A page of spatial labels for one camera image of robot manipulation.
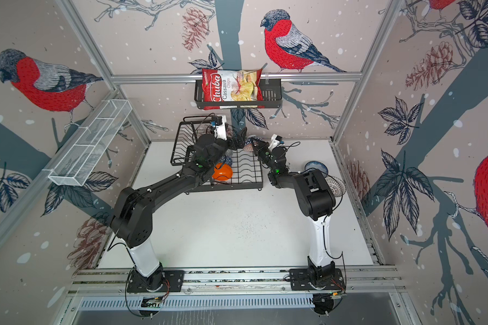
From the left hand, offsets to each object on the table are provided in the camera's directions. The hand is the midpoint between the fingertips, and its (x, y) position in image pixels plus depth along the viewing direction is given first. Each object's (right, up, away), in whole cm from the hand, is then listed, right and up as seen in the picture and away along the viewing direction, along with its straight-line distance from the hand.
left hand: (237, 125), depth 78 cm
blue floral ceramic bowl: (+41, -17, +25) cm, 51 cm away
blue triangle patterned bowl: (-4, -14, -2) cm, 14 cm away
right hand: (+3, -5, +14) cm, 15 cm away
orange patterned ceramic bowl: (+4, -6, +14) cm, 16 cm away
